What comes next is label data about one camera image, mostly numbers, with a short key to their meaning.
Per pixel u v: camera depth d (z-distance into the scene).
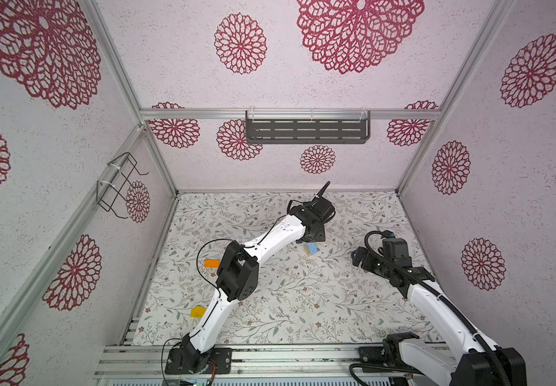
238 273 0.55
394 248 0.64
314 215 0.67
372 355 0.75
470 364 0.39
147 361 0.75
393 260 0.64
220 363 0.73
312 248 0.92
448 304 0.49
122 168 0.80
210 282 0.56
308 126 0.97
